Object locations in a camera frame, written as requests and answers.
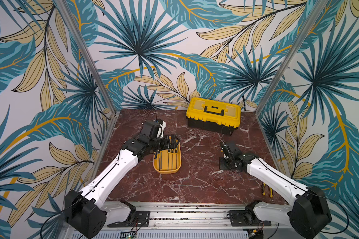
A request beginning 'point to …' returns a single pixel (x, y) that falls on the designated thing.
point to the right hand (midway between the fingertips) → (222, 163)
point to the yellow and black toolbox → (219, 117)
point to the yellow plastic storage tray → (166, 162)
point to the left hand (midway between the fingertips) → (172, 143)
